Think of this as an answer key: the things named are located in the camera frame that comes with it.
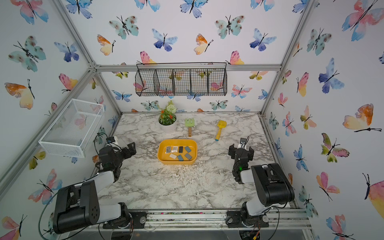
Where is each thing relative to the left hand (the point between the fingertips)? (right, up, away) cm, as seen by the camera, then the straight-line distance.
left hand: (129, 143), depth 90 cm
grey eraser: (+22, -5, +8) cm, 24 cm away
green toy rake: (+35, +13, +24) cm, 44 cm away
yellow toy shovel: (+58, +12, +21) cm, 63 cm away
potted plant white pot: (+22, +13, +6) cm, 26 cm away
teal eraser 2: (+30, -10, +6) cm, 32 cm away
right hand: (+69, -1, +2) cm, 69 cm away
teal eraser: (+35, -5, +10) cm, 36 cm away
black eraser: (+30, -5, +8) cm, 31 cm away
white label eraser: (+26, -5, +8) cm, 28 cm away
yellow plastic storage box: (+20, -10, +4) cm, 22 cm away
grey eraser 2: (+35, -9, +6) cm, 37 cm away
